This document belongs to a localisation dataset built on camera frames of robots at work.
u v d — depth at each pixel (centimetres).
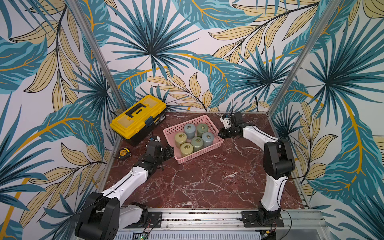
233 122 81
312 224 78
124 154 93
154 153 65
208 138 95
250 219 73
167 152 76
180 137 95
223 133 88
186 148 90
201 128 100
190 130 99
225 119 89
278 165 53
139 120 92
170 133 103
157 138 79
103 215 40
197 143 93
